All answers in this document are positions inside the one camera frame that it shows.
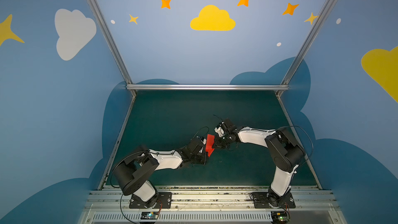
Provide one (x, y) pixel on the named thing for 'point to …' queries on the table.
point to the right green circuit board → (280, 217)
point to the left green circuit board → (149, 215)
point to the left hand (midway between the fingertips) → (210, 159)
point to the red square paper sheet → (209, 143)
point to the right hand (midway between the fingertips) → (212, 145)
